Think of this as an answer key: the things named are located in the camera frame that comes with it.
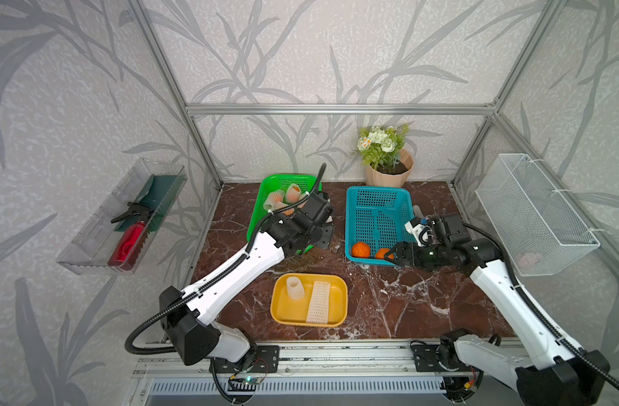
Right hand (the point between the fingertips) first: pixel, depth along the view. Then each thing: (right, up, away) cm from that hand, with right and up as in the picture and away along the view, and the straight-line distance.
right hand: (394, 257), depth 75 cm
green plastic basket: (-42, +26, +36) cm, 61 cm away
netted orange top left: (-42, +17, +28) cm, 53 cm away
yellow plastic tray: (-34, -19, +8) cm, 40 cm away
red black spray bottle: (-67, +6, -16) cm, 69 cm away
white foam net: (-23, -18, +4) cm, 29 cm away
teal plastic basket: (+2, +11, +33) cm, 35 cm away
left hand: (-21, +8, +1) cm, 22 cm away
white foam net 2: (-30, -11, +5) cm, 32 cm away
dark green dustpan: (-68, +17, -4) cm, 70 cm away
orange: (-8, -1, +16) cm, 18 cm away
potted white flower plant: (0, +36, +19) cm, 40 cm away
